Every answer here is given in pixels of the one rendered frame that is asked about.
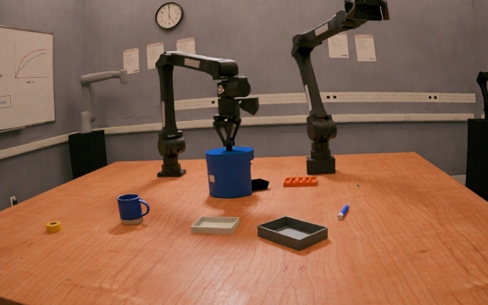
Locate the blue mug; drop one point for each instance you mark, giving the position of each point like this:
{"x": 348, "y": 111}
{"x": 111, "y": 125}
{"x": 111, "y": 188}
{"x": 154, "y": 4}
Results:
{"x": 131, "y": 210}

